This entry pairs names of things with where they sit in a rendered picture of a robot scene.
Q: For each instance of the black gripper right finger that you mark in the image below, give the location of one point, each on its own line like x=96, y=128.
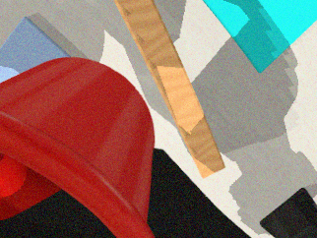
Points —
x=179, y=209

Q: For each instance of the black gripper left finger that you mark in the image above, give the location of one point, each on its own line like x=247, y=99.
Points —
x=59, y=216

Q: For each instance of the wooden flat bar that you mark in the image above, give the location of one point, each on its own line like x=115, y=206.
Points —
x=150, y=34

